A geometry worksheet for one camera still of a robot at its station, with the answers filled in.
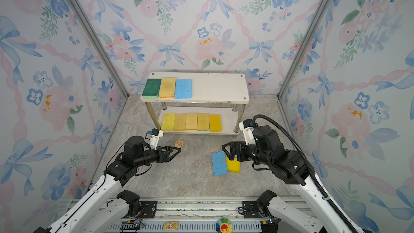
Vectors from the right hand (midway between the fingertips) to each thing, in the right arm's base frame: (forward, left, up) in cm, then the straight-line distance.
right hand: (230, 145), depth 64 cm
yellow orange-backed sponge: (+26, +20, -19) cm, 38 cm away
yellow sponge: (+24, +5, -20) cm, 31 cm away
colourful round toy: (-24, +2, -26) cm, 36 cm away
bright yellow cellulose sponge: (+26, +34, -20) cm, 47 cm away
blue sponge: (+24, +21, +8) cm, 33 cm away
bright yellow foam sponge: (+2, -4, -26) cm, 27 cm away
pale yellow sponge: (+25, +26, -19) cm, 41 cm away
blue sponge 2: (+3, +3, -25) cm, 26 cm away
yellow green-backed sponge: (+25, +13, -19) cm, 34 cm away
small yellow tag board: (-25, +24, -26) cm, 44 cm away
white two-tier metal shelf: (+24, +3, +5) cm, 25 cm away
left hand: (+3, +24, -10) cm, 26 cm away
